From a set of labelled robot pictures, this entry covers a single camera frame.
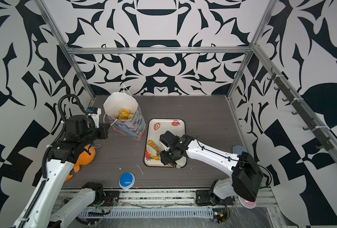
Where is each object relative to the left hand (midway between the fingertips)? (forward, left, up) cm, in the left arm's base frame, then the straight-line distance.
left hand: (107, 122), depth 71 cm
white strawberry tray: (+14, -22, -27) cm, 38 cm away
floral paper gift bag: (+4, -11, -11) cm, 16 cm away
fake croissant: (-3, -22, -24) cm, 33 cm away
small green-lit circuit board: (-37, -54, -28) cm, 72 cm away
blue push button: (-21, -7, -25) cm, 34 cm away
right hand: (-13, -27, -18) cm, 35 cm away
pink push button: (-34, -68, -25) cm, 80 cm away
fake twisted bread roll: (+17, -1, -16) cm, 23 cm away
